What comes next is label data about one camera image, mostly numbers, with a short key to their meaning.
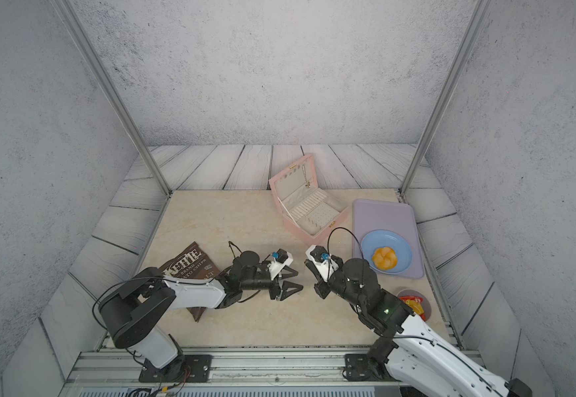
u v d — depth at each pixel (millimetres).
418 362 573
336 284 603
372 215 1116
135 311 456
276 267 733
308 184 1080
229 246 694
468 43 759
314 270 603
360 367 727
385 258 940
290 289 745
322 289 617
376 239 1036
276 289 729
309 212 1046
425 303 806
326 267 601
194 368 730
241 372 732
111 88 862
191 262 959
